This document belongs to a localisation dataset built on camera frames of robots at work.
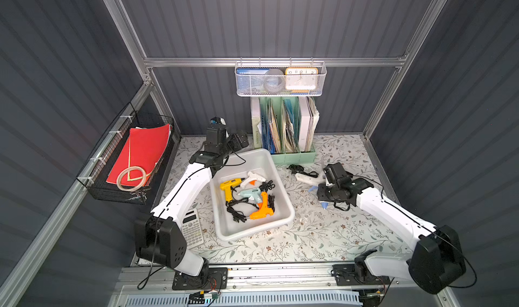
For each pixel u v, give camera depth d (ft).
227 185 3.15
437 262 1.31
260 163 3.38
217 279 2.37
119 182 2.19
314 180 2.83
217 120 2.35
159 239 1.37
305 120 3.07
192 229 2.77
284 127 3.08
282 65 2.92
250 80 2.76
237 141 2.37
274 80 2.96
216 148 2.00
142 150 2.35
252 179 3.25
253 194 3.02
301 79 2.89
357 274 2.20
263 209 2.80
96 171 2.03
